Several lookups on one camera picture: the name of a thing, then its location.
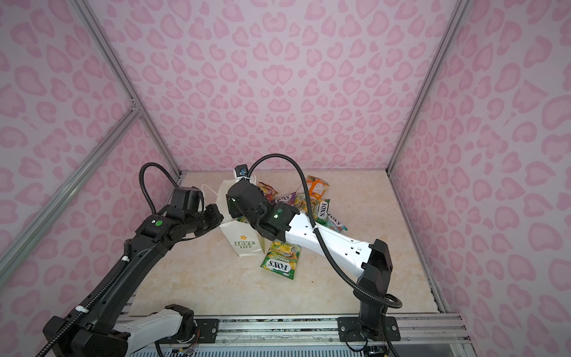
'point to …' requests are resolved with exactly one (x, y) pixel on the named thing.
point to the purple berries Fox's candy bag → (289, 198)
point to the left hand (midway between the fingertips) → (226, 214)
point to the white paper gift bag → (242, 234)
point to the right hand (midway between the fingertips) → (236, 194)
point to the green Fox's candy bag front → (282, 259)
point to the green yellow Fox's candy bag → (319, 207)
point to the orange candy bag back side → (316, 187)
